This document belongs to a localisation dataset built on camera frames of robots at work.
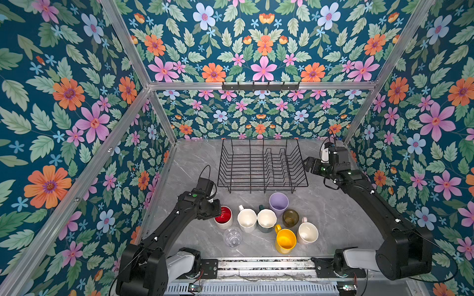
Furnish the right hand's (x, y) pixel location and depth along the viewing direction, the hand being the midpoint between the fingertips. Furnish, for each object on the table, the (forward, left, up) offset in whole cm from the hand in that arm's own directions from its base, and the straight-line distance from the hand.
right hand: (316, 160), depth 84 cm
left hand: (-20, +43, -14) cm, 49 cm away
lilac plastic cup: (-15, +17, -13) cm, 26 cm away
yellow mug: (-30, +14, -20) cm, 39 cm away
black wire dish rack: (+11, +25, -17) cm, 32 cm away
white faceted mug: (-21, +32, -18) cm, 42 cm away
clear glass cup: (-29, +38, -20) cm, 52 cm away
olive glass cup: (-20, +11, -19) cm, 30 cm away
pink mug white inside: (-26, +4, -20) cm, 33 cm away
